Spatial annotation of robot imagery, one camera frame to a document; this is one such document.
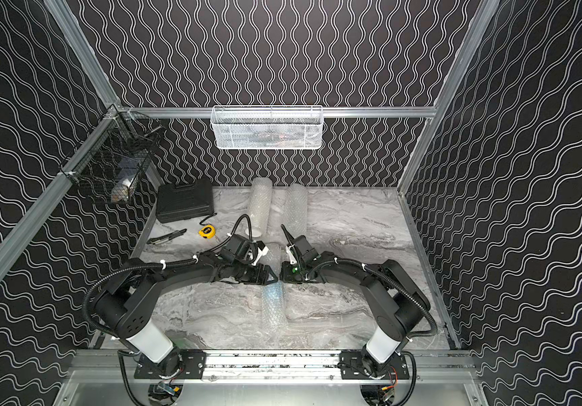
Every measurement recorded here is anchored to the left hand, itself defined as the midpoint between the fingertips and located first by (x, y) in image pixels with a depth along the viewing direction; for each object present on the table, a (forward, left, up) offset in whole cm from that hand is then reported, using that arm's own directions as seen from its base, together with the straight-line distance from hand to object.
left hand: (271, 276), depth 87 cm
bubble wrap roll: (+29, -7, +3) cm, 30 cm away
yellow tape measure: (+20, +29, -3) cm, 35 cm away
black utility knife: (+16, +46, -5) cm, 49 cm away
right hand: (+1, -3, -2) cm, 4 cm away
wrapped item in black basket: (+37, +63, +11) cm, 73 cm away
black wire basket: (+32, +62, +21) cm, 73 cm away
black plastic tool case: (+30, +40, +1) cm, 50 cm away
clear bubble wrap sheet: (-16, -3, -4) cm, 16 cm away
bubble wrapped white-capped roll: (+30, +8, +3) cm, 31 cm away
